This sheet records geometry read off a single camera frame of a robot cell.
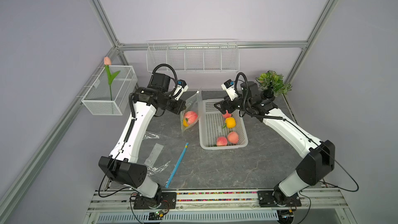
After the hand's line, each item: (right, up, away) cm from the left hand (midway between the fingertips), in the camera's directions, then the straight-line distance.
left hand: (184, 107), depth 73 cm
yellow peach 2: (+26, -10, +22) cm, 36 cm away
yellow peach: (-1, -9, +8) cm, 12 cm away
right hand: (+17, +4, +6) cm, 19 cm away
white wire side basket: (-39, +6, +4) cm, 39 cm away
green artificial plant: (+50, +16, +18) cm, 56 cm away
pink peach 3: (+19, -19, +14) cm, 30 cm away
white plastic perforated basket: (+14, -12, +27) cm, 32 cm away
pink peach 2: (+24, -5, +27) cm, 36 cm away
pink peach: (+3, -5, +4) cm, 7 cm away
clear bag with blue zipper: (-14, -28, +14) cm, 34 cm away
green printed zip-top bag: (+2, +2, +20) cm, 20 cm away
